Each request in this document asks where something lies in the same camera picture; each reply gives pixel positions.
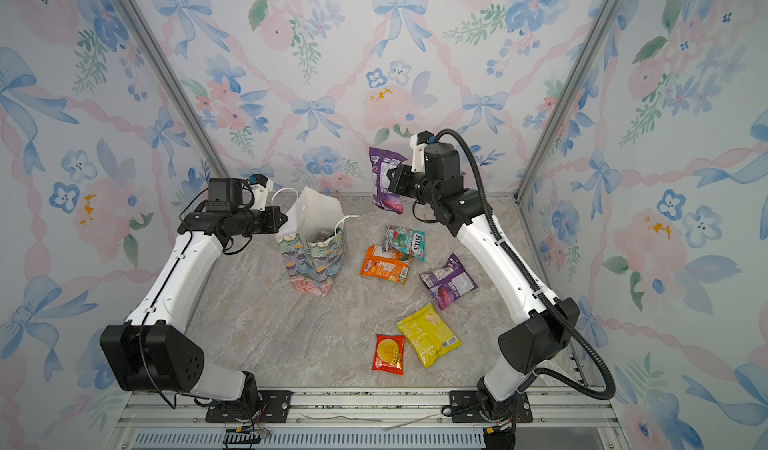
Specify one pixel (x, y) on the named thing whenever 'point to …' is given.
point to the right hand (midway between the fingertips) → (386, 170)
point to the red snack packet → (389, 354)
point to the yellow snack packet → (428, 333)
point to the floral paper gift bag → (311, 237)
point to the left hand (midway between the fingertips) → (286, 214)
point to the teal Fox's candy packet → (408, 243)
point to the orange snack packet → (385, 264)
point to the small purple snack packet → (448, 283)
